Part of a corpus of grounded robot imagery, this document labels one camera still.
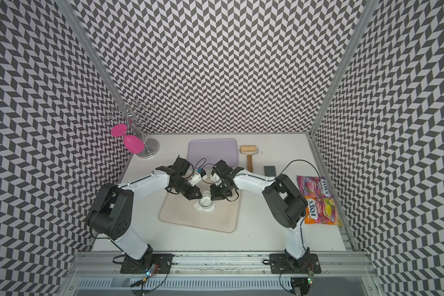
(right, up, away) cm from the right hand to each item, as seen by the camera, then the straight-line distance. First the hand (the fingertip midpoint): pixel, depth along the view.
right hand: (213, 201), depth 88 cm
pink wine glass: (-43, +28, +9) cm, 52 cm away
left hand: (-7, +1, +1) cm, 7 cm away
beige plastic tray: (-17, -3, -2) cm, 17 cm away
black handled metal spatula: (+31, +13, +14) cm, 36 cm away
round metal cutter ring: (-2, -2, -1) cm, 3 cm away
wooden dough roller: (+20, +24, +21) cm, 37 cm away
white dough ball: (-4, -2, 0) cm, 4 cm away
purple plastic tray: (-6, +23, +21) cm, 32 cm away
